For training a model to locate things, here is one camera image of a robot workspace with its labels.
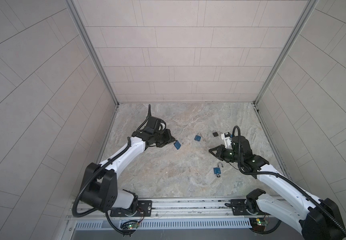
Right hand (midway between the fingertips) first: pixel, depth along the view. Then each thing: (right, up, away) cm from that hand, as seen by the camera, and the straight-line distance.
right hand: (208, 152), depth 77 cm
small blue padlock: (-3, +5, +21) cm, 21 cm away
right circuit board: (+22, -31, -9) cm, 39 cm away
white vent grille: (-20, -31, -9) cm, 38 cm away
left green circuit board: (-35, -29, -12) cm, 47 cm away
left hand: (-16, +8, +5) cm, 18 cm away
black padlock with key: (+9, +7, +22) cm, 24 cm away
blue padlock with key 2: (+6, -12, +6) cm, 14 cm away
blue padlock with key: (-16, +3, +5) cm, 17 cm away
